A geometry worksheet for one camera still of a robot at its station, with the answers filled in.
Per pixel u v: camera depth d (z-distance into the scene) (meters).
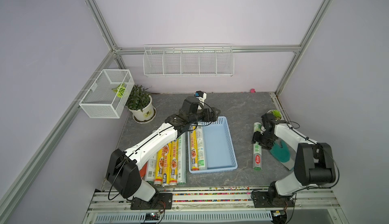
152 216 0.71
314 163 0.45
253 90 1.24
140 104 0.94
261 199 0.74
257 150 0.87
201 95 0.70
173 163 0.83
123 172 0.41
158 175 0.79
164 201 0.73
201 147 0.87
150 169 0.80
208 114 0.68
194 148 0.87
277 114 0.94
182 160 0.83
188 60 1.00
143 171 0.81
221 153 0.87
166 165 0.82
